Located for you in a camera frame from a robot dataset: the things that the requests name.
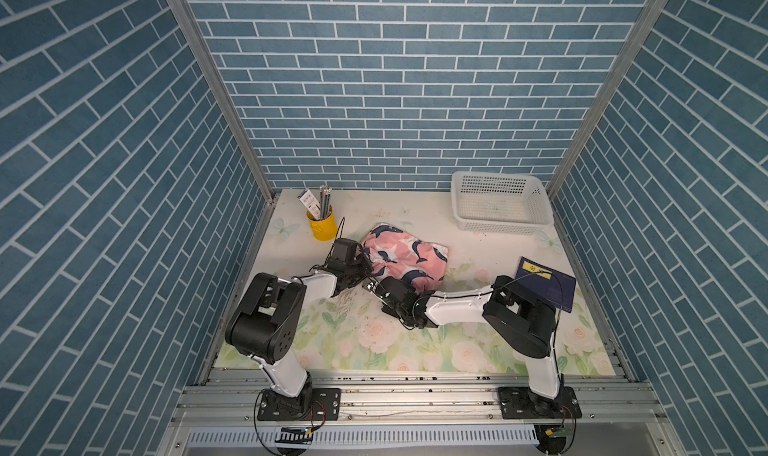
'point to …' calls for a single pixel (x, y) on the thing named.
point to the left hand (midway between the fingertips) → (380, 266)
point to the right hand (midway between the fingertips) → (393, 288)
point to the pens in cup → (324, 200)
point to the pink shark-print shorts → (393, 253)
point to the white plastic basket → (500, 203)
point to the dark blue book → (555, 285)
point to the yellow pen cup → (323, 229)
